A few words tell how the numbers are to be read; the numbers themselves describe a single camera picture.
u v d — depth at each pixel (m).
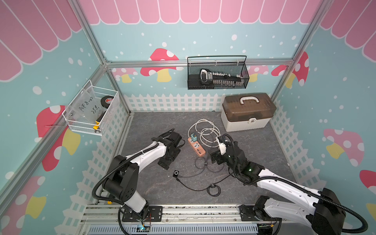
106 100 0.80
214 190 0.81
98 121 0.63
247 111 0.93
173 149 0.65
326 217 0.40
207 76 0.89
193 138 0.97
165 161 0.79
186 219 0.74
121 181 0.45
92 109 0.70
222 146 0.68
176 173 0.87
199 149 0.95
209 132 1.08
